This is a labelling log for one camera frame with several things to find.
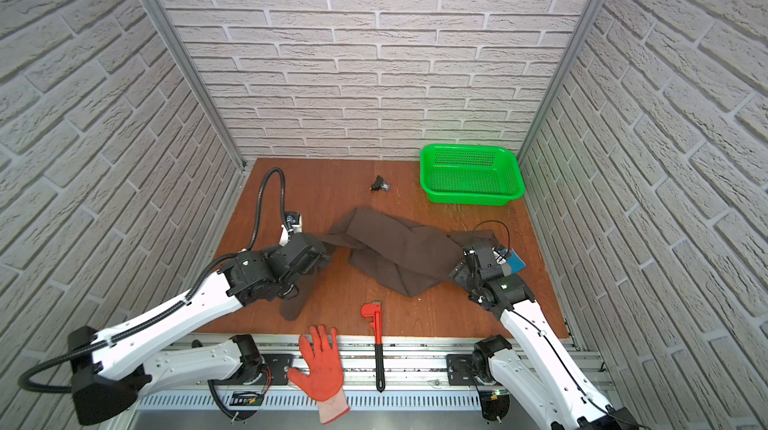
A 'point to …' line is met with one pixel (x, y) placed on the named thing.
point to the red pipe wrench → (374, 310)
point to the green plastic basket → (470, 175)
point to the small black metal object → (380, 185)
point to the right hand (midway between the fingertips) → (465, 273)
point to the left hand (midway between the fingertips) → (306, 245)
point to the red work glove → (324, 383)
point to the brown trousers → (416, 260)
